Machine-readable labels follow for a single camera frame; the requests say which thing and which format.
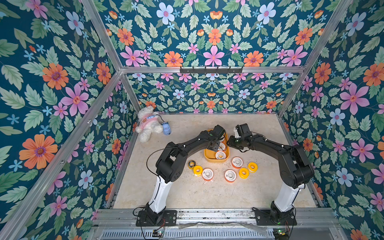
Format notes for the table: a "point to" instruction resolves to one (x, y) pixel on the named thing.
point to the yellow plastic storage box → (210, 155)
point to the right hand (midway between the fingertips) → (228, 142)
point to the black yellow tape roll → (191, 164)
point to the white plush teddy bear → (149, 122)
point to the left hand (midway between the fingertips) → (214, 143)
